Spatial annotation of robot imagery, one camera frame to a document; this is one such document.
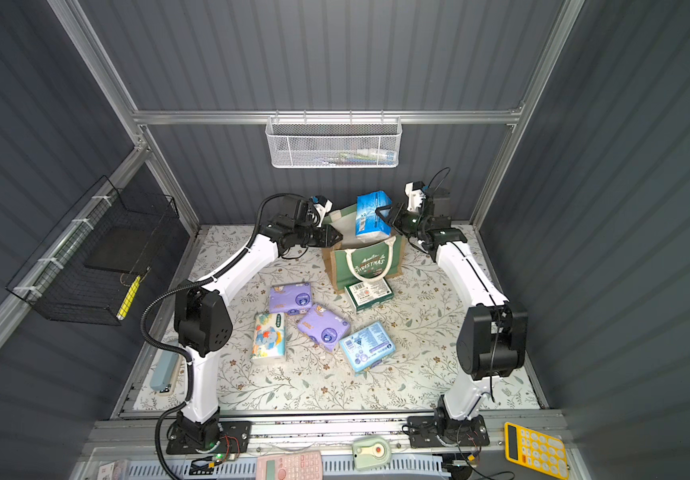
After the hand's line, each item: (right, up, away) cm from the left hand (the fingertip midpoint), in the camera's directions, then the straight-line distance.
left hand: (347, 239), depth 87 cm
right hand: (+10, +7, -5) cm, 14 cm away
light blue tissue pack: (+6, -30, -4) cm, 31 cm away
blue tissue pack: (+6, +3, -7) cm, 10 cm away
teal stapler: (-49, -36, -8) cm, 61 cm away
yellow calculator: (+45, -52, -16) cm, 71 cm away
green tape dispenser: (+5, -48, -22) cm, 53 cm away
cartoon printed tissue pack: (-22, -28, -2) cm, 36 cm away
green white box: (+5, -17, +7) cm, 19 cm away
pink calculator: (-13, -53, -19) cm, 58 cm away
